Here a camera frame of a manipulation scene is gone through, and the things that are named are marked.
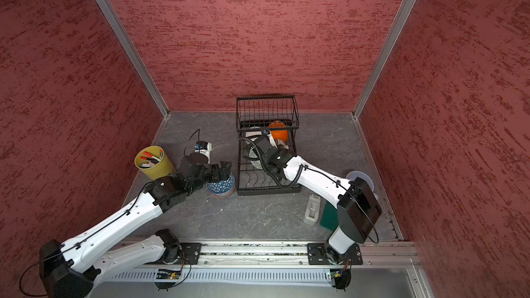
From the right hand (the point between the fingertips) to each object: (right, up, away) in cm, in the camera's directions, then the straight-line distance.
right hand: (271, 155), depth 84 cm
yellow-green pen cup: (-46, -6, -1) cm, 46 cm away
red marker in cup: (-54, -3, +4) cm, 54 cm away
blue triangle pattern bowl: (-18, -13, +3) cm, 22 cm away
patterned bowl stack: (-21, -16, 0) cm, 27 cm away
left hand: (-20, -5, -7) cm, 21 cm away
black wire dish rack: (+3, +18, +10) cm, 21 cm away
